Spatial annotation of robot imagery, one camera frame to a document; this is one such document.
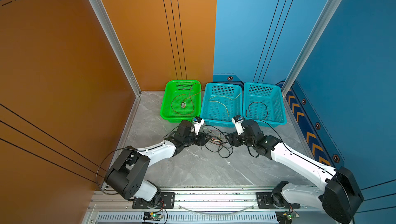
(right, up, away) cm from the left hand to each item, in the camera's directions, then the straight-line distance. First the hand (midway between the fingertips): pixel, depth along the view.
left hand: (209, 134), depth 86 cm
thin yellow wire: (+12, +23, +30) cm, 40 cm away
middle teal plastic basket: (+5, +10, +20) cm, 23 cm away
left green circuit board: (-27, -35, -15) cm, 47 cm away
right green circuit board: (+34, -35, -16) cm, 52 cm away
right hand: (+12, +1, -3) cm, 12 cm away
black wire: (+26, +10, +20) cm, 34 cm away
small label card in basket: (-18, +17, +26) cm, 36 cm away
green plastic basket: (-19, +20, +23) cm, 36 cm away
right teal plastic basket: (+41, +18, +26) cm, 52 cm away
